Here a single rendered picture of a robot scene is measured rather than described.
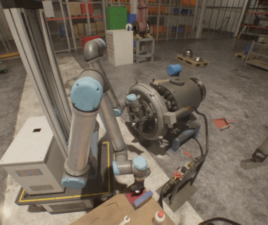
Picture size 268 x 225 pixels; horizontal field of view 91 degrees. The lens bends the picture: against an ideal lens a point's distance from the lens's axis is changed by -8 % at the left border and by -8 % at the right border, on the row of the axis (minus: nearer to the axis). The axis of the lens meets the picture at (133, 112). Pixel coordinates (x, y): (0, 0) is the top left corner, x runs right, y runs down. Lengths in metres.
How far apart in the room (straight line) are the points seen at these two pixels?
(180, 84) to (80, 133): 1.56
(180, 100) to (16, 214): 2.27
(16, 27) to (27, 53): 0.12
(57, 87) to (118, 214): 1.06
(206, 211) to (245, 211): 0.45
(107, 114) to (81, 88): 0.29
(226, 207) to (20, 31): 2.27
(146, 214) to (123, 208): 0.18
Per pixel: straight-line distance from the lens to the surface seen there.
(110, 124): 0.83
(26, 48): 0.91
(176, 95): 1.86
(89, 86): 0.54
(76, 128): 0.67
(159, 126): 1.61
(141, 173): 0.98
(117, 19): 8.79
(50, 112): 1.04
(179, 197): 1.90
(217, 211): 1.99
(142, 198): 1.19
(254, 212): 2.19
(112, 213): 1.29
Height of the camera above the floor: 1.69
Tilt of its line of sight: 36 degrees down
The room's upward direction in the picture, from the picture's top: straight up
